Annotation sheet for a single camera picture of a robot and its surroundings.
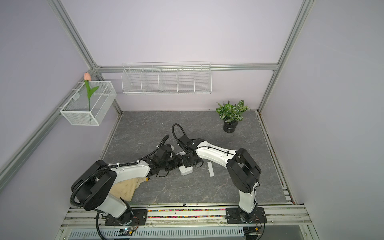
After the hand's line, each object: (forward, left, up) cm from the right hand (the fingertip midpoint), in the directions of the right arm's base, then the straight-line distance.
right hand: (189, 162), depth 88 cm
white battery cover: (-3, -13, -4) cm, 14 cm away
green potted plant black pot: (+21, -25, +19) cm, 38 cm away
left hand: (0, +3, 0) cm, 3 cm away
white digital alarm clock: (-5, +2, 0) cm, 6 cm away
